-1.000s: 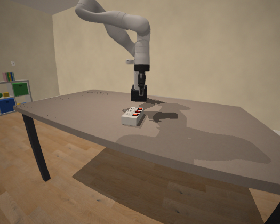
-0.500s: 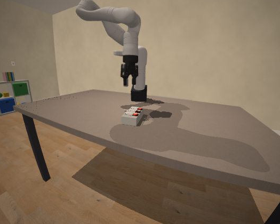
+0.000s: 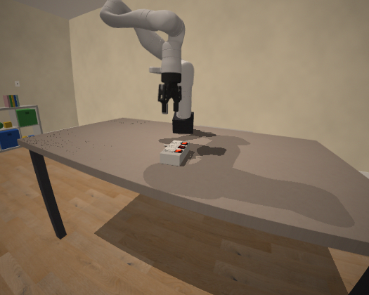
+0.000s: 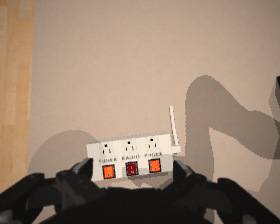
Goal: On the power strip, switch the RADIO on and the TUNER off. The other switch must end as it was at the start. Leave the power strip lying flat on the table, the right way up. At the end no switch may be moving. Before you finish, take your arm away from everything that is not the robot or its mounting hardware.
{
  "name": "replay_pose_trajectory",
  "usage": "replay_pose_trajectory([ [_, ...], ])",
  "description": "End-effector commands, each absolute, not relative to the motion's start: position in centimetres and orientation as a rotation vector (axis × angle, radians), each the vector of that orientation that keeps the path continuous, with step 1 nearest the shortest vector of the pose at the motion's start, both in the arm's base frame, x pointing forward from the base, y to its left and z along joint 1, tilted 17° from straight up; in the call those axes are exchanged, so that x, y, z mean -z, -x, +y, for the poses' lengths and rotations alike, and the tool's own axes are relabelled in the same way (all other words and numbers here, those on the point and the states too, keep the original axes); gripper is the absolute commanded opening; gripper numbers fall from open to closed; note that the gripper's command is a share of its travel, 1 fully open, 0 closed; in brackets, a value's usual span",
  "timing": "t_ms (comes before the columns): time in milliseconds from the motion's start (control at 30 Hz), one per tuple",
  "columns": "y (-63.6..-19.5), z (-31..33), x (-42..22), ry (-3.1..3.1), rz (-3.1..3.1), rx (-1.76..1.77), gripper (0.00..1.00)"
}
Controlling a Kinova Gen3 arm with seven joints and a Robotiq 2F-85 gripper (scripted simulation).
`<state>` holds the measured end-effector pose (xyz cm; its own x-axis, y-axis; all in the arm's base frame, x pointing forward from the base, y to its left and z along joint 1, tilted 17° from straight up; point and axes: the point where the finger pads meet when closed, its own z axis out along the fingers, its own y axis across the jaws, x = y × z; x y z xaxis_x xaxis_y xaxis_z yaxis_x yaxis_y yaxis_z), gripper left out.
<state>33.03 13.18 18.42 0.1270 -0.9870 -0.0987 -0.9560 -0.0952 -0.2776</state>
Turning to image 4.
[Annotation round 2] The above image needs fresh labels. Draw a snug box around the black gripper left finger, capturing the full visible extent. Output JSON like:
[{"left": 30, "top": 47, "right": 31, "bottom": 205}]
[{"left": 0, "top": 158, "right": 115, "bottom": 224}]

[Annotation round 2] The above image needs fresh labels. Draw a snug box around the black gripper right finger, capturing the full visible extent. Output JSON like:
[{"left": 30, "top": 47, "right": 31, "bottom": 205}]
[{"left": 147, "top": 160, "right": 280, "bottom": 224}]

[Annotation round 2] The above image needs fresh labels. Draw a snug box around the white power strip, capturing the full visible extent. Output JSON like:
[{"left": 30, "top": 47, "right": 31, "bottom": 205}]
[{"left": 86, "top": 105, "right": 181, "bottom": 181}]

